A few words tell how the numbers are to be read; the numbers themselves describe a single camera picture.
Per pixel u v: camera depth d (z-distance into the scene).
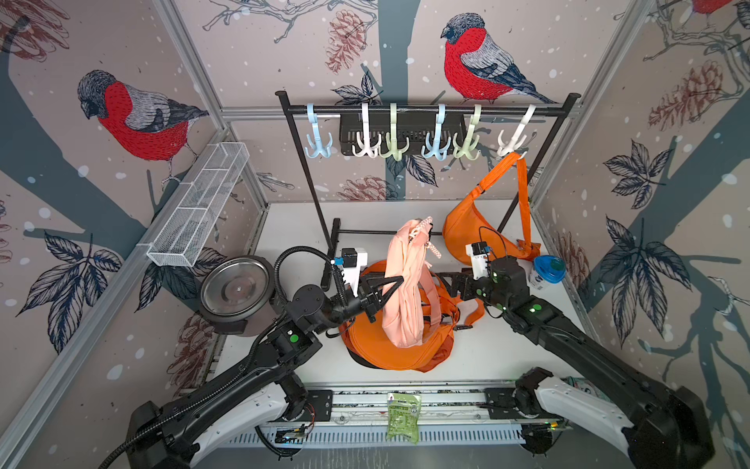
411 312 0.60
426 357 0.73
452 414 0.73
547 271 0.89
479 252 0.69
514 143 0.68
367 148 0.69
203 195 0.81
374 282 0.57
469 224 0.87
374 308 0.54
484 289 0.67
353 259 0.54
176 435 0.40
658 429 0.38
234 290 0.81
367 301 0.53
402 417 0.71
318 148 0.70
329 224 1.13
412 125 0.65
